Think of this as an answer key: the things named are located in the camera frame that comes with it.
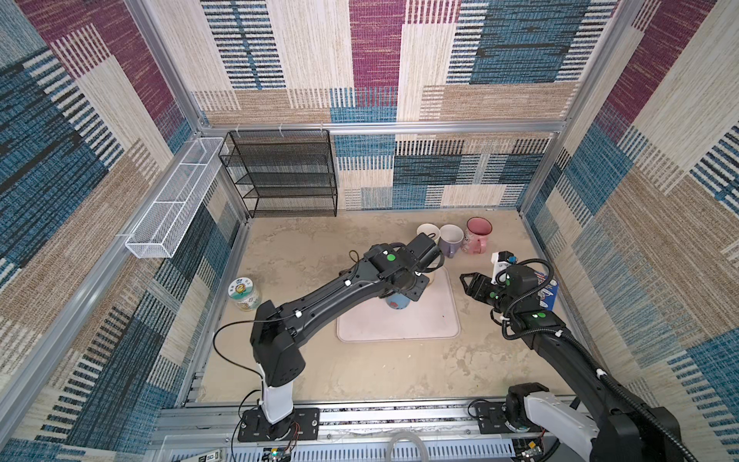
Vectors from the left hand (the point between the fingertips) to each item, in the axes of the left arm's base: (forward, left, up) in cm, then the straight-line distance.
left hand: (414, 283), depth 78 cm
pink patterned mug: (+27, -26, -9) cm, 38 cm away
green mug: (+27, -10, -10) cm, 31 cm away
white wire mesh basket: (+8, +62, +15) cm, 65 cm away
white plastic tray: (+1, -9, -21) cm, 23 cm away
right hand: (+3, -17, -6) cm, 19 cm away
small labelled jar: (+5, +51, -11) cm, 52 cm away
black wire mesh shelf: (+48, +44, 0) cm, 65 cm away
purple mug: (+27, -17, -14) cm, 35 cm away
